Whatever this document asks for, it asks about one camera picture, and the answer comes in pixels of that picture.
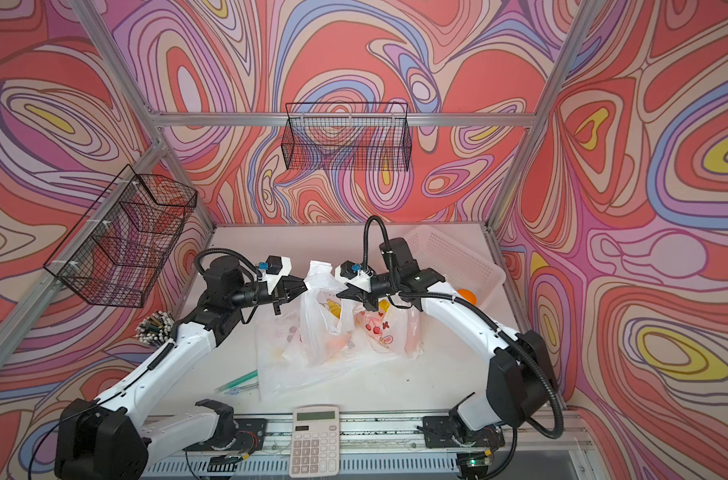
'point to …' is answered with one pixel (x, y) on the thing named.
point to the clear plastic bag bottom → (278, 375)
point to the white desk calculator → (315, 442)
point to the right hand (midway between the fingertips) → (343, 299)
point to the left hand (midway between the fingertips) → (313, 286)
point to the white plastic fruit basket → (455, 260)
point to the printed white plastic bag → (399, 330)
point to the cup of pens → (156, 328)
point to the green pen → (249, 376)
